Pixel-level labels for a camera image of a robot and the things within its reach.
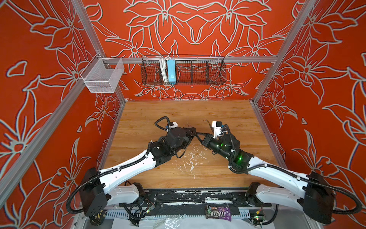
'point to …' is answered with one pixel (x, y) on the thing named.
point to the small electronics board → (258, 219)
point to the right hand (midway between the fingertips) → (192, 135)
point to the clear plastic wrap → (170, 222)
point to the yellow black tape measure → (97, 219)
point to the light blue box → (171, 71)
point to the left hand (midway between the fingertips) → (198, 129)
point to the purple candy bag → (218, 212)
